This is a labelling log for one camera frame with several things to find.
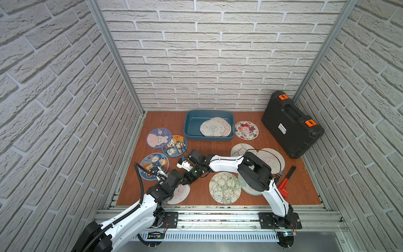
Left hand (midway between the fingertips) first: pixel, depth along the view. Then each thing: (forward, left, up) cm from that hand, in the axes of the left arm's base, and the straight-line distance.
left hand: (175, 173), depth 86 cm
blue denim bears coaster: (+20, +3, -2) cm, 20 cm away
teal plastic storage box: (+43, -8, -1) cm, 44 cm away
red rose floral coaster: (+33, -47, -1) cm, 57 cm away
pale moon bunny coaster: (+10, -59, 0) cm, 60 cm away
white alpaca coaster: (+17, -39, -2) cm, 43 cm away
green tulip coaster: (-8, -28, -1) cm, 29 cm away
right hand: (-4, -5, -3) cm, 7 cm away
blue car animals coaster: (+10, +16, -3) cm, 19 cm away
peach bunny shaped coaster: (+35, -33, 0) cm, 48 cm away
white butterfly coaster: (+35, -22, -1) cm, 42 cm away
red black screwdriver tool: (-8, -59, 0) cm, 59 cm away
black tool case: (+16, -66, +18) cm, 71 cm away
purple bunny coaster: (+26, +15, -2) cm, 30 cm away
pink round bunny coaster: (-11, -3, -3) cm, 12 cm away
